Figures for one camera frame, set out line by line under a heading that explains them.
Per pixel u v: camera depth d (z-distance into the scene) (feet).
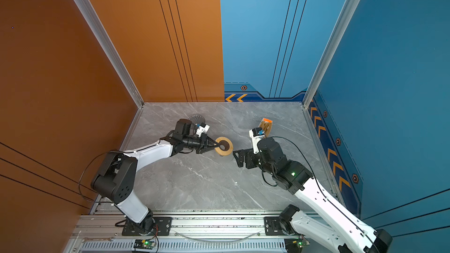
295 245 2.29
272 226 2.38
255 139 2.04
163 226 2.43
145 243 2.33
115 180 1.52
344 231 1.28
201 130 2.75
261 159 1.77
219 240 2.30
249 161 2.00
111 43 3.00
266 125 3.19
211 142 2.71
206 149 2.56
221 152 2.70
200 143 2.51
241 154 2.01
